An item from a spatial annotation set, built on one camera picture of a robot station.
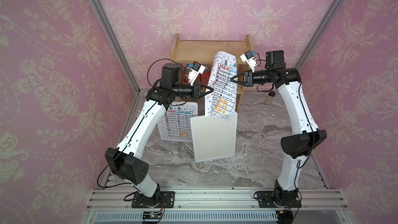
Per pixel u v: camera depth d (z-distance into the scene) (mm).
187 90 597
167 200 742
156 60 577
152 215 715
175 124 849
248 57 640
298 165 562
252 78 627
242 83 674
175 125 853
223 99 716
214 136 758
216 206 731
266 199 731
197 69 588
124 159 409
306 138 477
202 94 637
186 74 600
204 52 790
